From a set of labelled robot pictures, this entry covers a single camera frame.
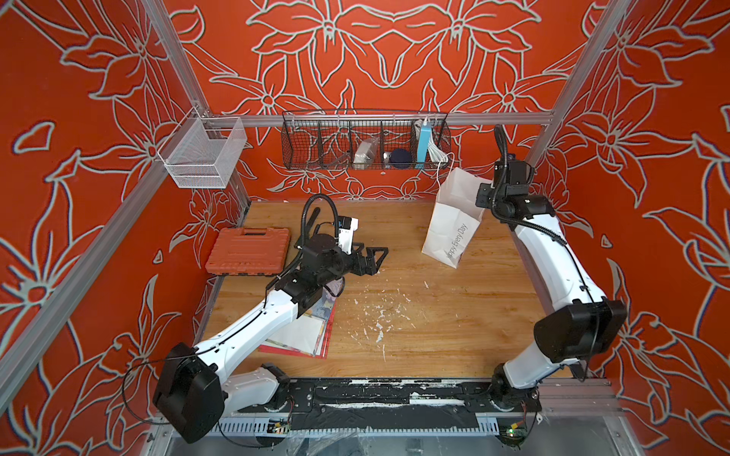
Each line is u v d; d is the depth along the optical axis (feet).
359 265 2.13
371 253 2.13
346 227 2.15
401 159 3.10
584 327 1.37
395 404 2.39
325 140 3.30
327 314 2.80
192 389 1.28
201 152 3.04
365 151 3.03
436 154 2.99
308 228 3.62
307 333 2.65
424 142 2.82
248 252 3.13
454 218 2.77
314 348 2.60
